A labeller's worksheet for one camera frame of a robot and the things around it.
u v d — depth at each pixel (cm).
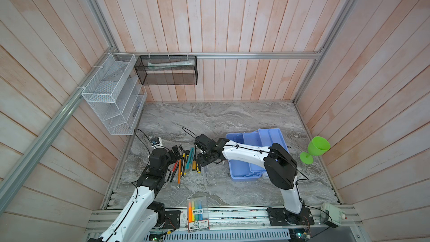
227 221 73
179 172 87
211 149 67
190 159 91
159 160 60
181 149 95
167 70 104
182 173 86
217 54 98
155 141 72
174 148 76
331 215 70
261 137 88
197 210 75
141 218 58
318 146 80
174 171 88
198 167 87
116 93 73
